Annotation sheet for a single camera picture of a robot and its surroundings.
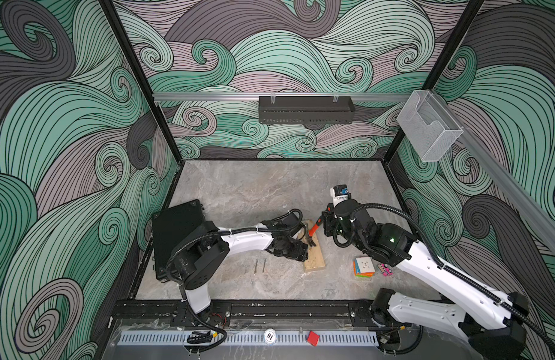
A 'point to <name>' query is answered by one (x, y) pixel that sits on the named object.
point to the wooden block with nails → (315, 256)
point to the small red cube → (313, 338)
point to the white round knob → (270, 337)
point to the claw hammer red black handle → (311, 242)
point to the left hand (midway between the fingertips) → (300, 253)
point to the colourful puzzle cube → (363, 267)
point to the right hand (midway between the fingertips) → (321, 214)
